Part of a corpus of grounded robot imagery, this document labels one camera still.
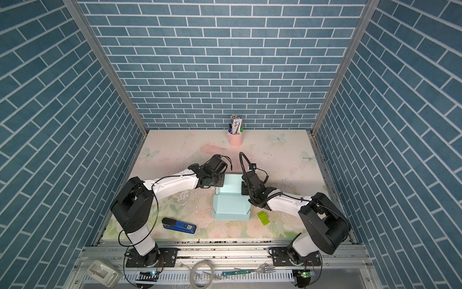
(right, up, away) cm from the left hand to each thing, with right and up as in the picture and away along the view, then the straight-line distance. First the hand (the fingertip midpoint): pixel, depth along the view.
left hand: (221, 179), depth 91 cm
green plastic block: (+21, -16, -9) cm, 28 cm away
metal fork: (+19, -32, -20) cm, 42 cm away
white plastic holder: (-43, -32, -23) cm, 58 cm away
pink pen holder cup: (+7, +21, +21) cm, 31 cm away
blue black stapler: (-20, -18, -12) cm, 30 cm away
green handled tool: (+9, -33, -21) cm, 40 cm away
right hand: (+11, -1, 0) cm, 11 cm away
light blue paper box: (+4, -10, -6) cm, 13 cm away
